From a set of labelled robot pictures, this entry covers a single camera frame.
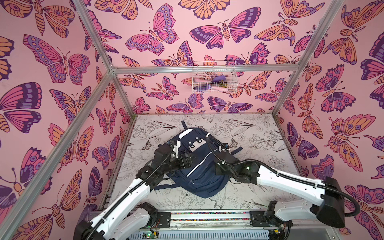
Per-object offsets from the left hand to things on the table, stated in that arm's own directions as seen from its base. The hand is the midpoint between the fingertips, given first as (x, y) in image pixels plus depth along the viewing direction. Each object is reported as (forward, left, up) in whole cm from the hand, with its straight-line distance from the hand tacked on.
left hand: (192, 158), depth 75 cm
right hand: (-1, -12, -4) cm, 12 cm away
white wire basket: (+50, -13, +15) cm, 54 cm away
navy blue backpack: (-7, -3, -8) cm, 11 cm away
